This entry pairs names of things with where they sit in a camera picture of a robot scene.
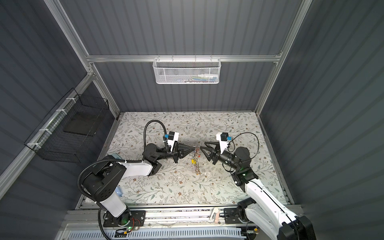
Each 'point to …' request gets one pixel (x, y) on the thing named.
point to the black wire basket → (69, 132)
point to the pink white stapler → (215, 216)
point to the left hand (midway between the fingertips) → (194, 149)
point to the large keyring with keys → (196, 154)
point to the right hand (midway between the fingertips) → (205, 147)
